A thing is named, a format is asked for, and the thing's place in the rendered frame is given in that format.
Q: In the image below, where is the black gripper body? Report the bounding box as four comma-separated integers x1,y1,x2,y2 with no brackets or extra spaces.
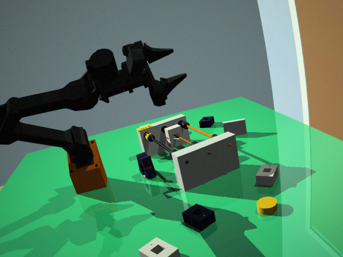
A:
118,41,166,107

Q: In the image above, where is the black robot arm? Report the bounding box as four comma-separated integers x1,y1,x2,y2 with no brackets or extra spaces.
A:
0,43,145,169

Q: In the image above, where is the yellow round disc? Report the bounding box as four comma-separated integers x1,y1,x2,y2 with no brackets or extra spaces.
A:
257,197,278,215

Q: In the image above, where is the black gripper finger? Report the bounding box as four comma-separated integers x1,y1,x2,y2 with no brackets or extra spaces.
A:
144,43,174,64
160,73,187,100

